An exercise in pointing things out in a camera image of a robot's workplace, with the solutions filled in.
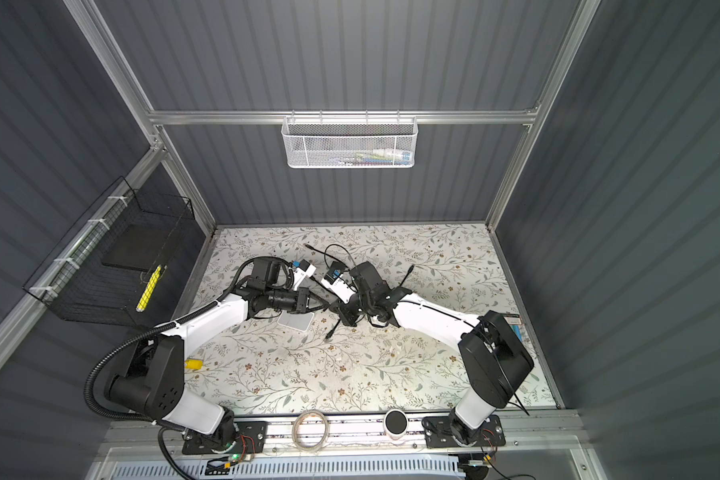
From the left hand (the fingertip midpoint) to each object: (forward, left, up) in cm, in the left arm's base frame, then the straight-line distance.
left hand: (328, 306), depth 83 cm
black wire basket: (-3, +53, +19) cm, 57 cm away
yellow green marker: (-2, +41, +14) cm, 43 cm away
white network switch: (+1, +10, -10) cm, 14 cm away
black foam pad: (+10, +47, +16) cm, 51 cm away
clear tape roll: (-28, +9, -14) cm, 33 cm away
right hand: (0, -2, -1) cm, 2 cm away
